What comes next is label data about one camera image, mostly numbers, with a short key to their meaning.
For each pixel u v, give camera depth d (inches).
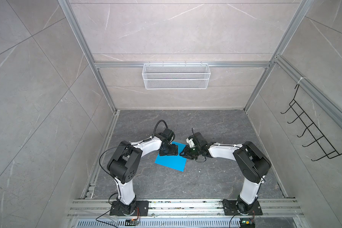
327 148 24.0
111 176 19.8
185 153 33.7
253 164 19.2
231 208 28.7
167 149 31.4
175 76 39.4
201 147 29.4
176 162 35.5
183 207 29.4
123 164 19.0
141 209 28.9
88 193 31.9
